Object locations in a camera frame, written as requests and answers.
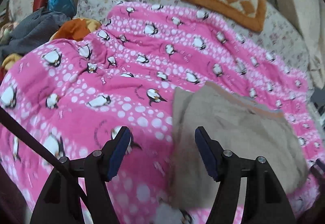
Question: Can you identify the khaki beige jacket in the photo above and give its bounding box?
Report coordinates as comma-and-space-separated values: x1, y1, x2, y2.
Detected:
169, 83, 308, 210

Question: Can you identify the pink penguin blanket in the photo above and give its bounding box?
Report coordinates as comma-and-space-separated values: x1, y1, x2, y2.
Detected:
1, 2, 324, 223

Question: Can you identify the orange plush toy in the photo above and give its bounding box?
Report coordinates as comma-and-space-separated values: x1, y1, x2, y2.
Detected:
50, 17, 101, 41

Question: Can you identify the grey garment pile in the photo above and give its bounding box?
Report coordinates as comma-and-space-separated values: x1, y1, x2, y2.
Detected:
1, 7, 70, 62

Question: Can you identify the blue plastic bag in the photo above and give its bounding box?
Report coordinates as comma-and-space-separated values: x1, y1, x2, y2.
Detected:
47, 0, 76, 18

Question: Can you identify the beige curtain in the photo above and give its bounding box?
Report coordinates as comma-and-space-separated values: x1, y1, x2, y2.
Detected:
277, 0, 324, 89

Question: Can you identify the floral bed sheet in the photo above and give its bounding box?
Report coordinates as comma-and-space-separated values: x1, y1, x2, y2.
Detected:
76, 0, 316, 87

